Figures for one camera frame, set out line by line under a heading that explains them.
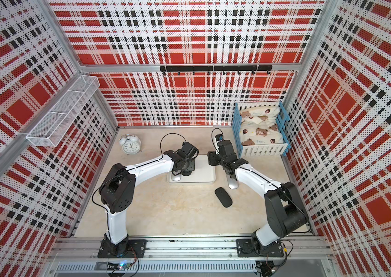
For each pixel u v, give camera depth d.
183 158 0.72
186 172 0.91
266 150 1.02
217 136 0.79
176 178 0.96
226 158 0.68
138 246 0.75
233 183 0.94
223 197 0.88
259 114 1.08
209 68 0.89
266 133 1.05
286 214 0.44
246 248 0.73
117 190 0.50
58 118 0.74
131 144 1.01
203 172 0.93
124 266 0.69
